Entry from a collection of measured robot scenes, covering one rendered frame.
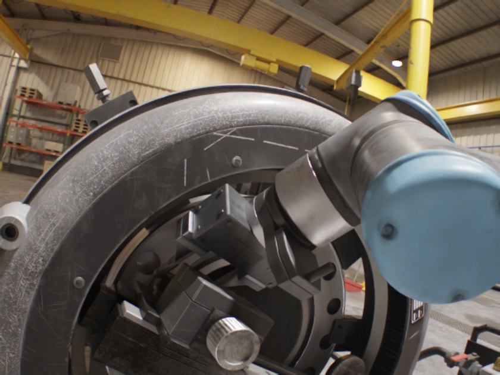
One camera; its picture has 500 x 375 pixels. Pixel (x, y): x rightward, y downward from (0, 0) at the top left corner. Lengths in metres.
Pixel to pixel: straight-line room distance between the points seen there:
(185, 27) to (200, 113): 11.72
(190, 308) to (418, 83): 4.30
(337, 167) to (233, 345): 0.18
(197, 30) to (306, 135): 11.72
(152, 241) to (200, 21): 11.88
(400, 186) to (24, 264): 0.34
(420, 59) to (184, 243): 4.41
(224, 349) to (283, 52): 12.60
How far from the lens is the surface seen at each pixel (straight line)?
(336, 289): 0.67
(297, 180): 0.32
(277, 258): 0.30
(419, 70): 4.56
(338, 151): 0.31
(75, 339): 0.46
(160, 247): 0.50
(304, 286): 0.31
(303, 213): 0.32
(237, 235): 0.34
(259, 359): 0.54
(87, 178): 0.36
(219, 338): 0.31
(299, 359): 0.69
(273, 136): 0.41
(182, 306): 0.33
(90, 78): 0.51
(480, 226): 0.20
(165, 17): 12.16
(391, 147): 0.23
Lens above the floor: 0.82
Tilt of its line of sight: 1 degrees up
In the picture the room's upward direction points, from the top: 11 degrees clockwise
